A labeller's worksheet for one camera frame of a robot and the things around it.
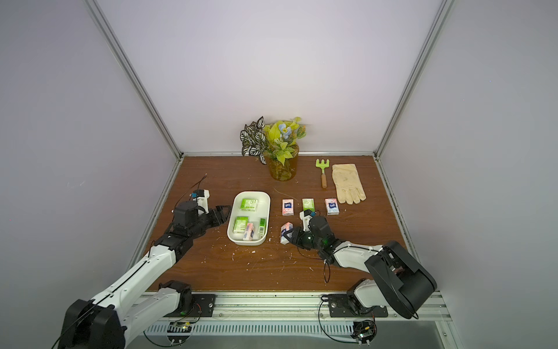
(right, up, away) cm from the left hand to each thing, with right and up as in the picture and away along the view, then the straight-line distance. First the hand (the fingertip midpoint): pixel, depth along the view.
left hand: (228, 207), depth 83 cm
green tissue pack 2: (+6, -1, +14) cm, 16 cm away
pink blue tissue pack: (+44, -2, +14) cm, 46 cm away
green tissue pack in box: (+3, -8, +7) cm, 11 cm away
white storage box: (+6, -7, +11) cm, 15 cm away
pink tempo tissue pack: (+24, -2, +13) cm, 27 cm away
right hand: (+22, -10, +1) cm, 24 cm away
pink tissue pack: (+22, -9, +3) cm, 24 cm away
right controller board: (+49, -39, -13) cm, 64 cm away
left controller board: (-14, -41, -11) cm, 44 cm away
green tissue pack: (+33, -1, +14) cm, 36 cm away
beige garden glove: (+54, +8, +24) cm, 60 cm away
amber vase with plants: (+18, +27, +11) cm, 34 cm away
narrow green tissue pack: (+13, -9, +5) cm, 16 cm away
